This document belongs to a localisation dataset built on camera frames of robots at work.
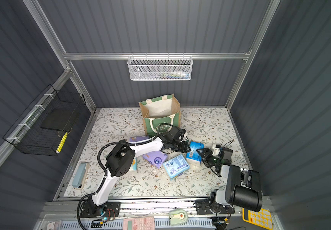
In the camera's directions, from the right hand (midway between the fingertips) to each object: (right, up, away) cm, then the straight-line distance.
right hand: (201, 154), depth 89 cm
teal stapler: (-70, -11, -10) cm, 72 cm away
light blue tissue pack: (-16, -6, -7) cm, 18 cm away
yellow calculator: (+26, -27, -19) cm, 43 cm away
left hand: (-6, +1, -1) cm, 6 cm away
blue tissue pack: (-6, -1, -3) cm, 7 cm away
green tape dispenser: (-16, -23, -24) cm, 37 cm away
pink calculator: (-33, -29, -21) cm, 49 cm away
